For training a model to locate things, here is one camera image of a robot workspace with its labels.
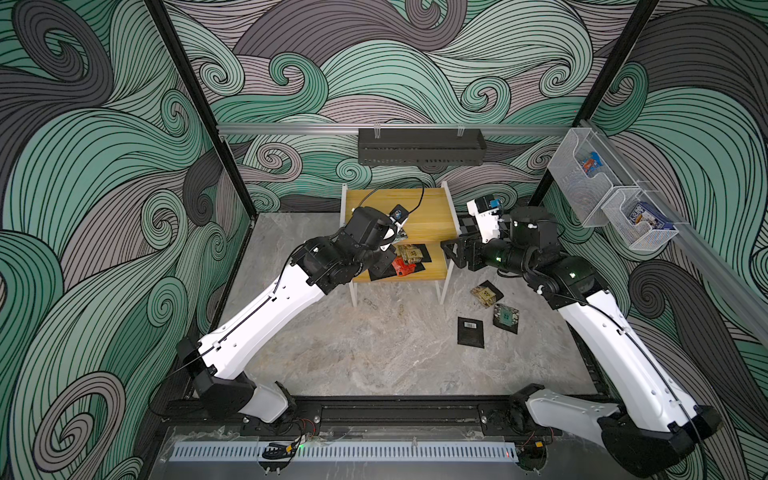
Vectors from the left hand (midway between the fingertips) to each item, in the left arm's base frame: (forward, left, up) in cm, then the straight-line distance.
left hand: (384, 238), depth 68 cm
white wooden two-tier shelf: (+9, -13, -3) cm, 16 cm away
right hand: (-1, -17, +1) cm, 17 cm away
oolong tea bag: (+3, -34, -33) cm, 47 cm away
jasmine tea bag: (-4, -39, -33) cm, 51 cm away
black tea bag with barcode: (-9, -27, -34) cm, 44 cm away
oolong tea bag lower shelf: (+9, -9, -18) cm, 22 cm away
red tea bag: (+3, -5, -17) cm, 18 cm away
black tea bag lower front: (+2, -2, -18) cm, 18 cm away
